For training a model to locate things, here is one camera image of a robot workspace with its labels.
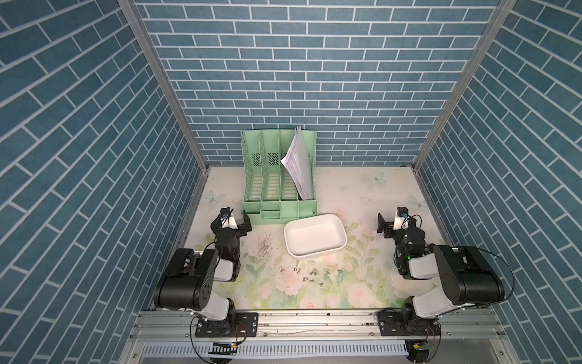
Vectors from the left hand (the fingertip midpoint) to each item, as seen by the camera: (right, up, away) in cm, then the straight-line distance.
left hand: (238, 212), depth 89 cm
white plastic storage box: (+31, -10, +4) cm, 33 cm away
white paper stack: (+23, +21, -1) cm, 31 cm away
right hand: (+63, -1, +2) cm, 63 cm away
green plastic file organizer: (+10, +6, +19) cm, 23 cm away
